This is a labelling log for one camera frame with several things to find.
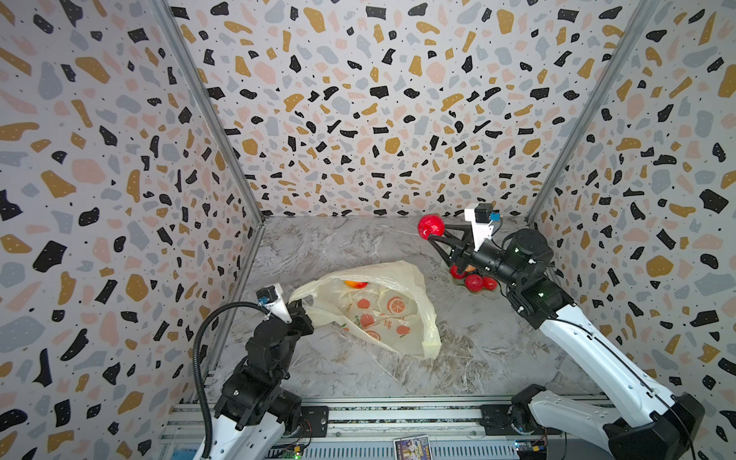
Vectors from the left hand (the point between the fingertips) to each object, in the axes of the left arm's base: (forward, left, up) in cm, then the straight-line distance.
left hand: (304, 297), depth 71 cm
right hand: (+6, -32, +16) cm, 37 cm away
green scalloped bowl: (+18, -47, -22) cm, 55 cm away
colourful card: (-29, -27, -21) cm, 45 cm away
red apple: (+13, -49, -15) cm, 53 cm away
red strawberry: (+16, -11, -20) cm, 28 cm away
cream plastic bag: (+8, -23, -24) cm, 34 cm away
